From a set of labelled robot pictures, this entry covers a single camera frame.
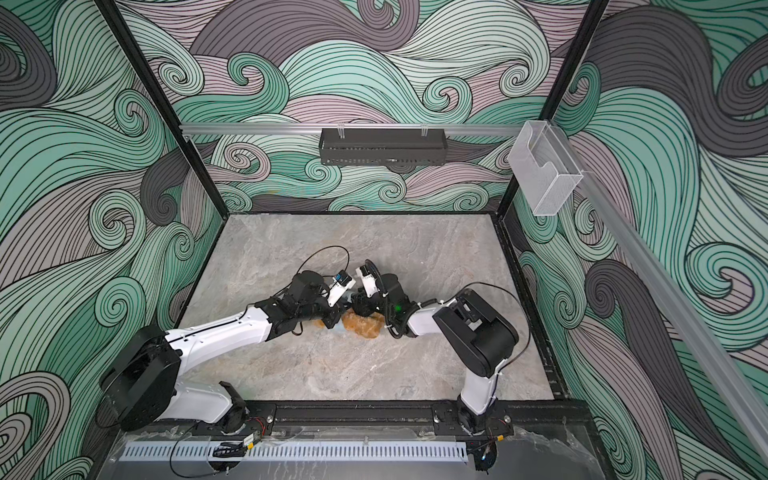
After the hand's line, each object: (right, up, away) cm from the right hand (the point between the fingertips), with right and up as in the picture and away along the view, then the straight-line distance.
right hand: (354, 293), depth 91 cm
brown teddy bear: (+4, -6, -13) cm, 15 cm away
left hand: (0, -1, -7) cm, 7 cm away
